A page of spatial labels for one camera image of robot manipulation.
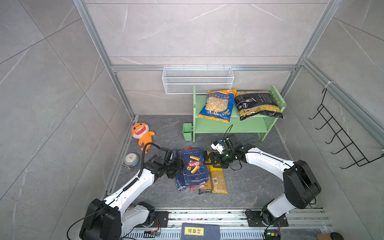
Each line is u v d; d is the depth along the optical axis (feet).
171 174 2.41
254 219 2.37
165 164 2.19
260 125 3.25
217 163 2.55
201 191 2.63
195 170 2.68
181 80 3.30
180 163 2.38
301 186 1.44
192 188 2.68
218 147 2.63
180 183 2.68
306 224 2.43
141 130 3.29
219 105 2.64
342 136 2.21
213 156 2.44
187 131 3.49
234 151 2.23
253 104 2.67
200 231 2.25
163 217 2.40
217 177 2.76
